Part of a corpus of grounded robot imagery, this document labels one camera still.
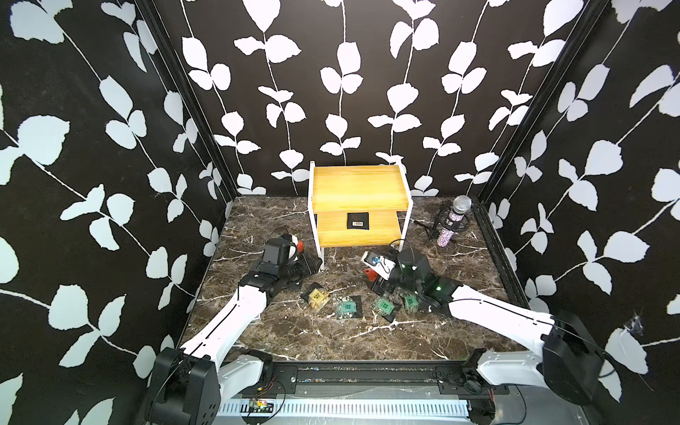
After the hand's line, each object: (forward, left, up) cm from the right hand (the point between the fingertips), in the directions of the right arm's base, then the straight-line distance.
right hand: (369, 259), depth 80 cm
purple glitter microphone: (+11, -27, +14) cm, 32 cm away
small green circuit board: (-36, +30, -17) cm, 50 cm away
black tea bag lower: (+16, +3, -1) cm, 16 cm away
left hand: (+1, +16, -2) cm, 16 cm away
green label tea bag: (-8, -5, -17) cm, 20 cm away
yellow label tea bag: (-5, +18, -17) cm, 25 cm away
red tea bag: (+17, +27, -17) cm, 36 cm away
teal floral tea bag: (-9, +6, -17) cm, 20 cm away
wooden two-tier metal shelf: (+8, +5, +16) cm, 19 cm away
